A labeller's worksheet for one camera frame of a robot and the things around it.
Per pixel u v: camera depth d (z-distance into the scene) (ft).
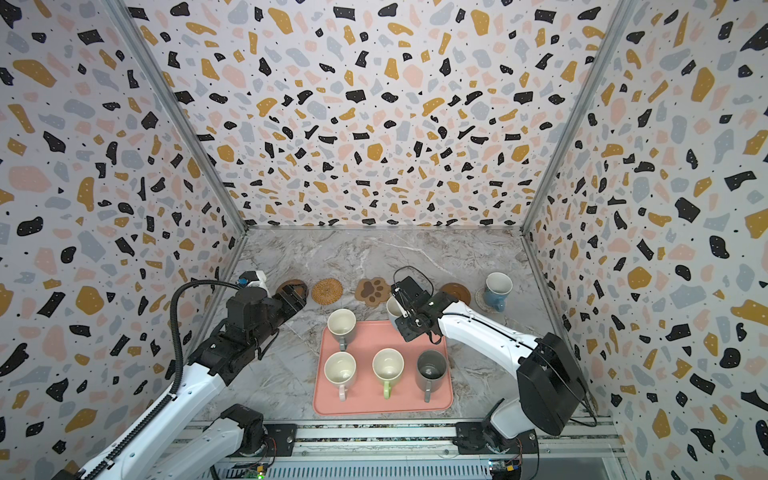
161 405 1.47
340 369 2.73
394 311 2.73
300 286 2.45
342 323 2.94
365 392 2.67
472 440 2.40
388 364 2.75
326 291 3.38
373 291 3.37
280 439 2.43
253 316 1.90
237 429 2.02
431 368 2.72
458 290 3.37
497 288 3.12
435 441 2.49
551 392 1.39
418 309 2.02
